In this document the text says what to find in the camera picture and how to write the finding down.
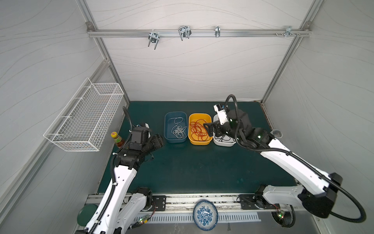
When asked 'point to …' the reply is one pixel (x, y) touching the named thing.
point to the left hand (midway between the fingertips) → (156, 139)
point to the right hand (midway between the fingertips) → (212, 120)
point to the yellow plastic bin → (192, 117)
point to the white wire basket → (83, 124)
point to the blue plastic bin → (169, 124)
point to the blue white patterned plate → (205, 215)
